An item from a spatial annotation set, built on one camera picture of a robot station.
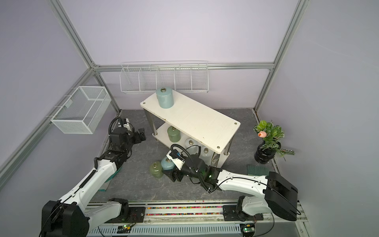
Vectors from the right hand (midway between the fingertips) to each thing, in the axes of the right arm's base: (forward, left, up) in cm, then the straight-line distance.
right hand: (167, 163), depth 71 cm
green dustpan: (+3, -48, -18) cm, 51 cm away
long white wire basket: (+60, 0, +9) cm, 61 cm away
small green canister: (+21, -1, -6) cm, 22 cm away
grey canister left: (+2, -12, +12) cm, 18 cm away
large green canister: (+2, +8, -13) cm, 15 cm away
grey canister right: (+8, -20, -5) cm, 22 cm away
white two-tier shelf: (+13, -2, +14) cm, 19 cm away
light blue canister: (-2, -1, +4) cm, 5 cm away
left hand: (+19, +19, +1) cm, 27 cm away
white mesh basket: (+28, +50, +7) cm, 58 cm away
